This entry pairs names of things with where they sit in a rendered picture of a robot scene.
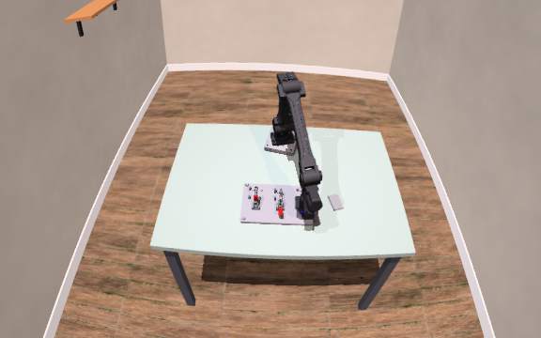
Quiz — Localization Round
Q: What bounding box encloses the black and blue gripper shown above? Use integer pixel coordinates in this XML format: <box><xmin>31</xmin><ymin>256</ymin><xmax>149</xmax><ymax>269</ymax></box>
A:
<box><xmin>295</xmin><ymin>196</ymin><xmax>303</xmax><ymax>217</ymax></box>

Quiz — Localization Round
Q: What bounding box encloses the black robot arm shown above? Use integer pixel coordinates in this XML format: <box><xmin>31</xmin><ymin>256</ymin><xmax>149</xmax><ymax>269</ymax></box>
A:
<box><xmin>270</xmin><ymin>71</ymin><xmax>323</xmax><ymax>221</ymax></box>

